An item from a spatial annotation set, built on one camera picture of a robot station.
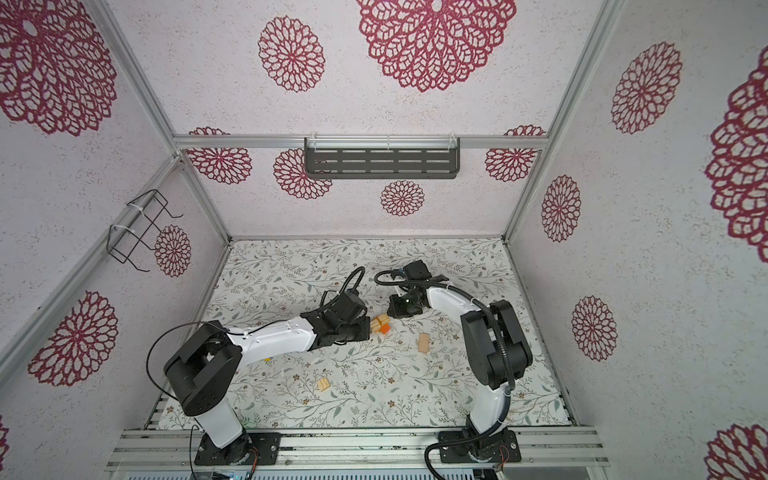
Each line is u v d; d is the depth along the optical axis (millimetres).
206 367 473
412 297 833
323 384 834
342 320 693
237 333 503
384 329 922
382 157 913
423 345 923
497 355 493
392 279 888
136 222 773
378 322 903
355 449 761
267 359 553
